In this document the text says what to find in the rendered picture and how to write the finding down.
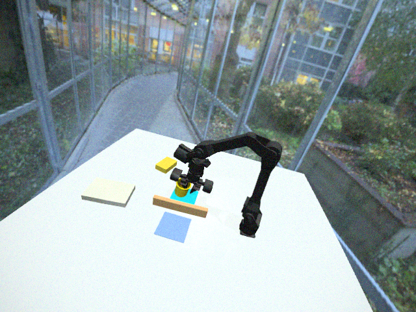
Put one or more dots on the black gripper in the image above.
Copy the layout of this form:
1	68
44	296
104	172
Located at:
193	178

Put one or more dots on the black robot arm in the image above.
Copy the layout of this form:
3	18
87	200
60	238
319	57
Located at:
270	153

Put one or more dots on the yellow cup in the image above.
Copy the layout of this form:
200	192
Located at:
179	191

